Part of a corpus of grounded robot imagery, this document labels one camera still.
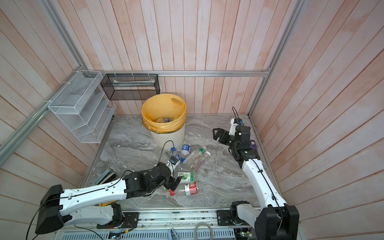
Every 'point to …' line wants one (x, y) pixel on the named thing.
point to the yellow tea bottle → (160, 120)
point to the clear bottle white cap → (197, 165)
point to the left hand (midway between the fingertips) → (174, 175)
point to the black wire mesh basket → (126, 87)
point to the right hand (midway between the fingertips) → (219, 132)
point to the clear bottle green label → (194, 156)
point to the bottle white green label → (187, 177)
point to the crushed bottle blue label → (174, 153)
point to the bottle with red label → (188, 189)
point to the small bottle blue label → (186, 149)
